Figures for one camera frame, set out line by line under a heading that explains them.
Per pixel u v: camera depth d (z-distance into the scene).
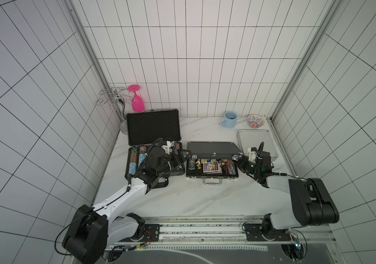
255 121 1.17
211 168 0.89
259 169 0.73
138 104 1.05
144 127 1.01
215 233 0.74
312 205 0.44
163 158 0.63
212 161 0.92
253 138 1.04
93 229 0.39
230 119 1.12
